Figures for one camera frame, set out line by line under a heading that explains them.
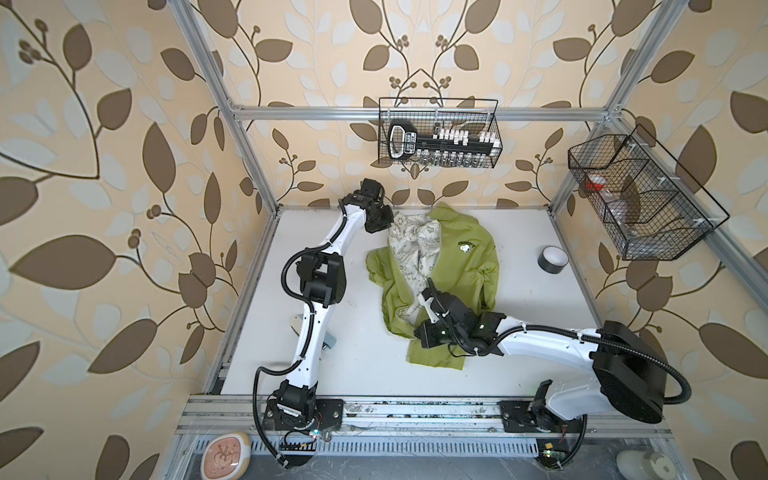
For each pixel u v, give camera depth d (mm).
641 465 626
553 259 1044
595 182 806
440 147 843
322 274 659
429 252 938
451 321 632
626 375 422
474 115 911
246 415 763
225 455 676
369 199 843
